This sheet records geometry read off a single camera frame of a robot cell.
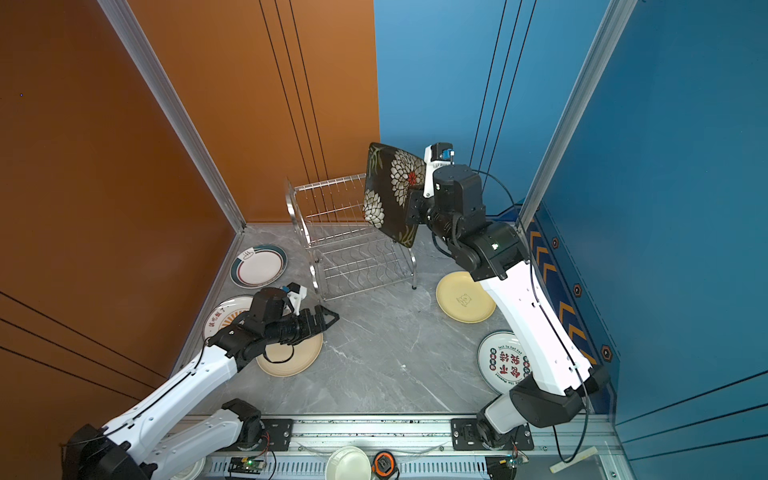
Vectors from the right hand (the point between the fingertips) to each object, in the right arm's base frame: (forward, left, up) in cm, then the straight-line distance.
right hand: (407, 188), depth 61 cm
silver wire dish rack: (+18, +21, -43) cm, 51 cm away
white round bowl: (-42, +15, -48) cm, 65 cm away
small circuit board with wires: (-43, -22, -50) cm, 69 cm away
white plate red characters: (-18, -28, -48) cm, 58 cm away
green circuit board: (-42, +39, -49) cm, 76 cm away
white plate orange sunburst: (-3, +58, -45) cm, 73 cm away
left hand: (-12, +20, -33) cm, 41 cm away
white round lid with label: (-44, +46, -40) cm, 76 cm away
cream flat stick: (-41, -39, -48) cm, 74 cm away
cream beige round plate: (-24, +28, -30) cm, 48 cm away
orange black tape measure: (-43, +6, -45) cm, 62 cm away
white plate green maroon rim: (+18, +55, -48) cm, 75 cm away
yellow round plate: (+2, -20, -48) cm, 52 cm away
